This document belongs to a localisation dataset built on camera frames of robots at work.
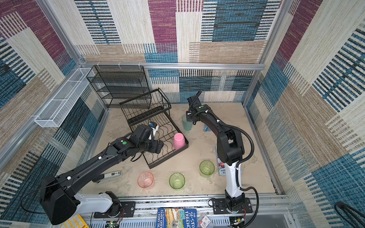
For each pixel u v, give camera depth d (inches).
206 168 33.5
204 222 27.0
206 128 37.9
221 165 34.1
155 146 27.7
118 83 42.6
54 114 28.0
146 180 32.6
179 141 33.8
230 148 21.4
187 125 40.1
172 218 27.1
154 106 46.9
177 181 32.4
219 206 28.8
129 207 29.3
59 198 15.0
